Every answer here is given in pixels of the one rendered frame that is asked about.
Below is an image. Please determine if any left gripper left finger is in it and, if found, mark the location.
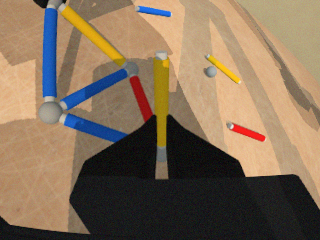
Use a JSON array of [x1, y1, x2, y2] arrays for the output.
[[77, 114, 157, 179]]

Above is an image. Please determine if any red rod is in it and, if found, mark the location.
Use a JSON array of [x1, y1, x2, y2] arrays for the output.
[[129, 74, 153, 122], [227, 123, 266, 142]]

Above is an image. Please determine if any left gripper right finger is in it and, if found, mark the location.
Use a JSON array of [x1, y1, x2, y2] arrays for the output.
[[166, 114, 246, 179]]

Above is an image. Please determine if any blue rod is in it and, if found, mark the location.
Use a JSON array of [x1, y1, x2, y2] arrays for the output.
[[135, 6, 172, 17], [59, 113, 128, 143], [42, 4, 58, 102], [58, 69, 129, 111]]

